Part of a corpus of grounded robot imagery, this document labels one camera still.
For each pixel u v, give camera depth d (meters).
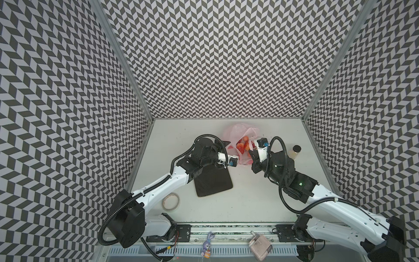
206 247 0.67
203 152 0.58
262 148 0.59
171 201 0.81
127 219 0.40
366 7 0.67
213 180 0.89
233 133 0.89
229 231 0.74
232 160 0.64
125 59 0.89
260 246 0.66
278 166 0.52
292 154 0.92
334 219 0.46
